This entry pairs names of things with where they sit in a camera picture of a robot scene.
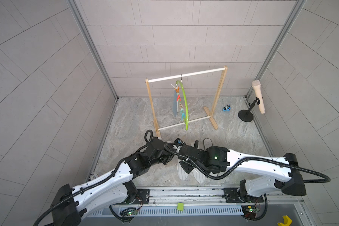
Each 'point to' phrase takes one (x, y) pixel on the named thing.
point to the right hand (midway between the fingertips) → (181, 162)
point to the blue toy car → (227, 108)
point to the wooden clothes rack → (210, 113)
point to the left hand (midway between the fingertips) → (182, 149)
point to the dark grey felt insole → (207, 143)
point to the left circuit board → (132, 213)
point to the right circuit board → (250, 211)
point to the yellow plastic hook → (288, 221)
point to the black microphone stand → (247, 116)
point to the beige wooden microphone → (257, 84)
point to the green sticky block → (180, 206)
